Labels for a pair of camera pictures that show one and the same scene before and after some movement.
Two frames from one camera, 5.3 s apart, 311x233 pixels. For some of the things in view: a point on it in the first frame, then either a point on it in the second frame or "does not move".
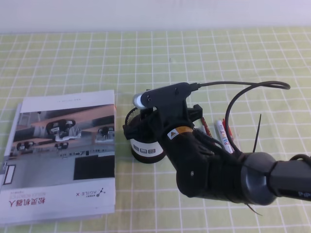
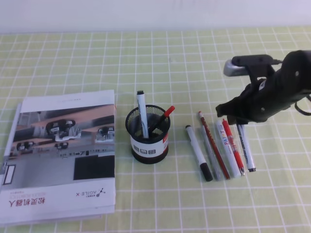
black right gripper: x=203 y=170 -> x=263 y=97
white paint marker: x=224 y=139 does not move
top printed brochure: x=60 y=160 does not move
